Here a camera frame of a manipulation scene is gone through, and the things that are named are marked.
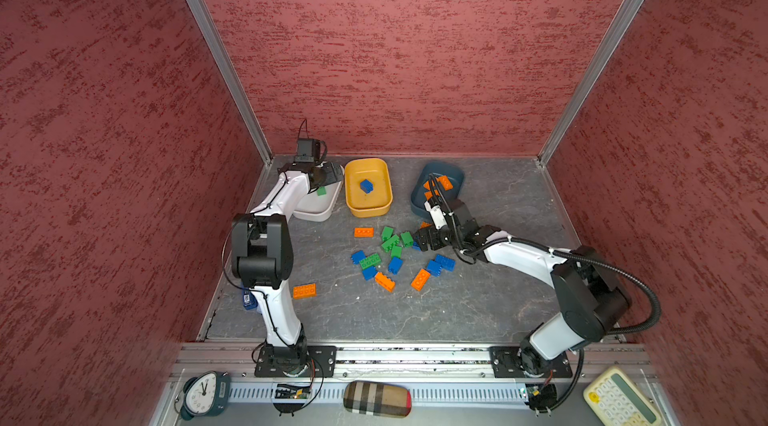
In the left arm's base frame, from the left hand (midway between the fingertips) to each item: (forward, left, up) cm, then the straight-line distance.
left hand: (328, 179), depth 97 cm
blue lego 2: (-27, -15, -12) cm, 33 cm away
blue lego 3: (+6, -12, -11) cm, 17 cm away
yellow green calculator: (-58, -75, -10) cm, 95 cm away
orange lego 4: (-13, -12, -11) cm, 21 cm away
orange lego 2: (+8, -43, -11) cm, 45 cm away
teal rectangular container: (+12, -44, -11) cm, 47 cm away
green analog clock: (-58, +20, -8) cm, 62 cm away
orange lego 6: (-29, -30, -12) cm, 44 cm away
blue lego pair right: (-25, -35, -11) cm, 45 cm away
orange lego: (+6, -36, -16) cm, 40 cm away
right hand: (-18, -32, -6) cm, 37 cm away
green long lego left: (-24, -15, -10) cm, 30 cm away
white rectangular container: (-2, +5, -12) cm, 13 cm away
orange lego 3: (+9, -35, -13) cm, 39 cm away
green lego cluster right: (-17, -27, -9) cm, 33 cm away
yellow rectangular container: (-1, -16, -12) cm, 20 cm away
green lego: (+4, +5, -11) cm, 13 cm away
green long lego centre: (-17, -21, -10) cm, 29 cm away
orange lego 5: (-31, -20, -10) cm, 38 cm away
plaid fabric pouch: (-59, -19, -9) cm, 62 cm away
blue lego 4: (-22, -11, -12) cm, 27 cm away
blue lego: (-25, -23, -12) cm, 36 cm away
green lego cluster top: (-14, -20, -11) cm, 27 cm away
